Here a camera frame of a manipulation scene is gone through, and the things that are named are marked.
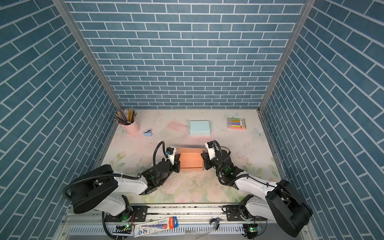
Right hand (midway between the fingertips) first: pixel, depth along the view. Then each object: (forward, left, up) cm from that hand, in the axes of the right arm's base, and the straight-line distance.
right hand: (200, 153), depth 84 cm
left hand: (-2, +11, -2) cm, 11 cm away
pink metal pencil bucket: (+17, +47, -3) cm, 50 cm away
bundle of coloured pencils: (+22, +53, +3) cm, 57 cm away
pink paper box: (0, +6, -9) cm, 11 cm away
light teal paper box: (+24, +3, -7) cm, 25 cm away
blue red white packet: (-35, +19, -9) cm, 41 cm away
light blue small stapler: (+18, +39, -9) cm, 44 cm away
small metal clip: (-31, -10, -10) cm, 34 cm away
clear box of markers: (+33, -24, -10) cm, 42 cm away
